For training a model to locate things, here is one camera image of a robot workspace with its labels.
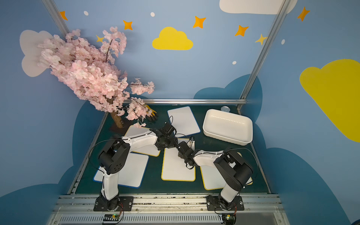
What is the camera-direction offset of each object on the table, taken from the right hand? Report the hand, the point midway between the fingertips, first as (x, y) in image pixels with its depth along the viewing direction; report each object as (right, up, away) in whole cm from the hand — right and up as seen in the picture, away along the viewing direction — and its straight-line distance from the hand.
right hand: (188, 150), depth 95 cm
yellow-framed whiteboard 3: (+13, -15, -11) cm, 23 cm away
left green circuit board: (-42, -31, -22) cm, 57 cm away
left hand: (-10, +4, 0) cm, 11 cm away
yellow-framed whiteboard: (-24, +1, -5) cm, 25 cm away
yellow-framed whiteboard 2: (-10, -9, -9) cm, 16 cm away
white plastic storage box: (+38, +14, +15) cm, 43 cm away
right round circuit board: (+21, -32, -22) cm, 44 cm away
